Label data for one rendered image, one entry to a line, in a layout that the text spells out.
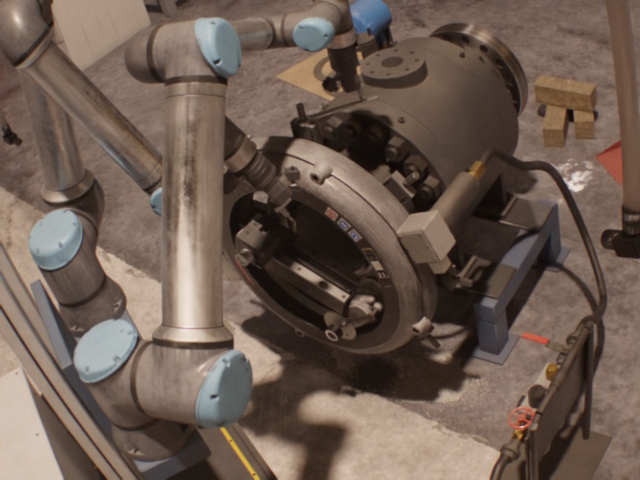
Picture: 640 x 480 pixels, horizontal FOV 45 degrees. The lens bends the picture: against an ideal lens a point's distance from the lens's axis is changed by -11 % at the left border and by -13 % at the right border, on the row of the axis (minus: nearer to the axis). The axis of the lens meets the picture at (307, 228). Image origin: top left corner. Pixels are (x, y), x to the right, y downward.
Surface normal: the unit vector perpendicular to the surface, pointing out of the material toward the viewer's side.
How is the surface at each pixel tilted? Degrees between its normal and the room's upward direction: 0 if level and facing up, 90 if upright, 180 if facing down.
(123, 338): 5
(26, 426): 0
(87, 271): 90
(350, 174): 32
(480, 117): 63
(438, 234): 68
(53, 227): 5
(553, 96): 90
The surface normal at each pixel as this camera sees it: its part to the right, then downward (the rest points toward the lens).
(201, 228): 0.41, 0.01
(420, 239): -0.58, 0.62
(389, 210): 0.46, -0.29
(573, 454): -0.26, -0.76
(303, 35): -0.23, 0.67
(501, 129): 0.73, 0.09
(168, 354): -0.50, 0.00
